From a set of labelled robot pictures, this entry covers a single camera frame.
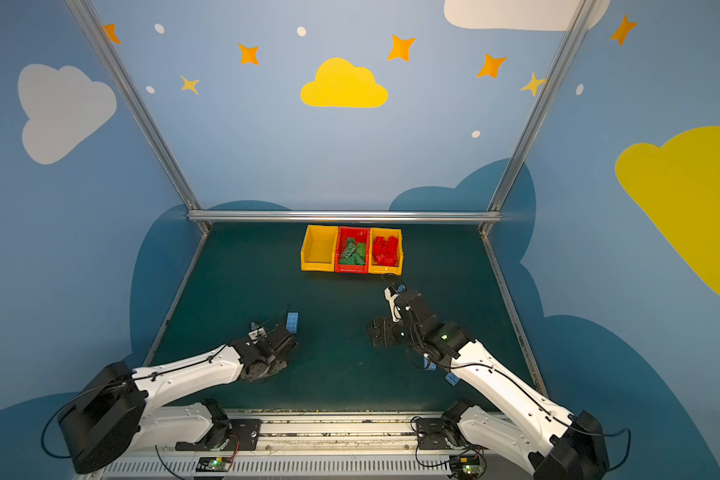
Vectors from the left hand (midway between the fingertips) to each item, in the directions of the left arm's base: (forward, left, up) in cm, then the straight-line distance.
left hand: (283, 363), depth 86 cm
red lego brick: (+41, -32, +3) cm, 52 cm away
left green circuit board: (-24, +12, 0) cm, 27 cm away
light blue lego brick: (+13, -1, 0) cm, 13 cm away
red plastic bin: (+49, -22, +4) cm, 54 cm away
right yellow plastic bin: (+48, -31, +7) cm, 58 cm away
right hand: (+6, -29, +16) cm, 33 cm away
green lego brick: (+40, -19, +3) cm, 45 cm away
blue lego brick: (-12, -36, +35) cm, 51 cm away
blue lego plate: (-4, -49, +2) cm, 49 cm away
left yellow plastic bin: (+44, -6, +1) cm, 44 cm away
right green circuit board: (-24, -50, 0) cm, 55 cm away
